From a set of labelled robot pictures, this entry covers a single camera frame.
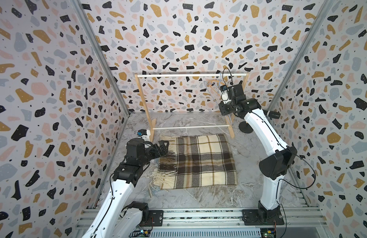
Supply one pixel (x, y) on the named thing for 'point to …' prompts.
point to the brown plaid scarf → (194, 162)
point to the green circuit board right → (268, 232)
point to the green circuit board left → (145, 233)
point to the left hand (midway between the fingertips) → (163, 143)
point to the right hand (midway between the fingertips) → (223, 105)
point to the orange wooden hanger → (214, 81)
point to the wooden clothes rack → (230, 125)
